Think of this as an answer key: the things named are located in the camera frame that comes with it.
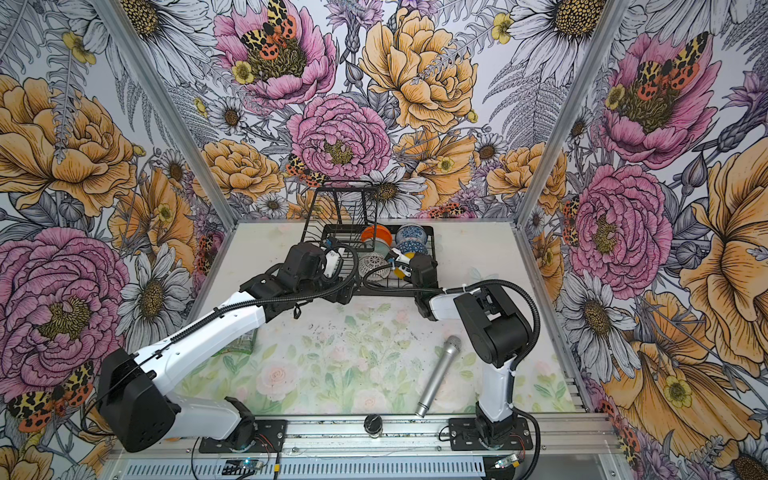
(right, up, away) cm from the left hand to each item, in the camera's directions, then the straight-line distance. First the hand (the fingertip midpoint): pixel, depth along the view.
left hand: (340, 286), depth 81 cm
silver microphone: (+27, -23, +2) cm, 36 cm away
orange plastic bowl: (+8, +16, +26) cm, 32 cm away
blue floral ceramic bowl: (+21, +16, +31) cm, 41 cm away
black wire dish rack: (-4, +24, +43) cm, 49 cm away
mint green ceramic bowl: (+9, +11, +2) cm, 14 cm away
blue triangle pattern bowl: (+21, +11, +28) cm, 36 cm away
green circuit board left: (-21, -41, -10) cm, 47 cm away
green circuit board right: (+41, -40, -9) cm, 58 cm away
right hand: (+23, +7, +18) cm, 30 cm away
